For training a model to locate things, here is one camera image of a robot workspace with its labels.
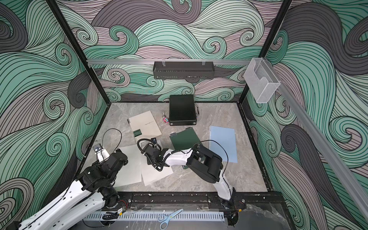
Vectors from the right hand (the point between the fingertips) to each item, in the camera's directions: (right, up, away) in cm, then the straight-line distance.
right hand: (149, 159), depth 88 cm
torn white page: (+2, -7, -7) cm, 10 cm away
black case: (+21, +31, +22) cm, 44 cm away
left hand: (-16, +7, -13) cm, 22 cm away
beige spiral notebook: (-7, +19, +16) cm, 26 cm away
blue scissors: (+13, -22, -20) cm, 33 cm away
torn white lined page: (-10, -7, -5) cm, 13 cm away
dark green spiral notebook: (+24, +11, +10) cm, 28 cm away
